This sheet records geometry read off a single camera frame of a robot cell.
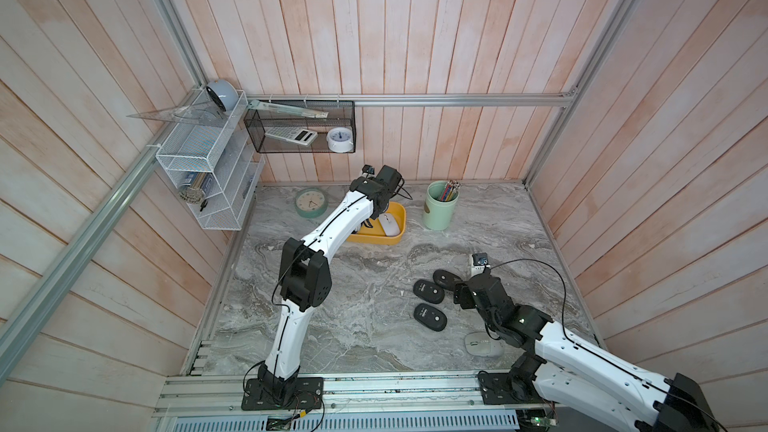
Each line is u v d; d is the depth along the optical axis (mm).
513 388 659
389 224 1040
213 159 690
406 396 734
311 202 1107
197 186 761
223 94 823
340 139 950
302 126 1036
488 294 606
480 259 712
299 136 981
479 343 780
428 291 893
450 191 954
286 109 902
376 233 1060
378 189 660
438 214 1015
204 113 858
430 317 836
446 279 906
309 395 729
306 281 544
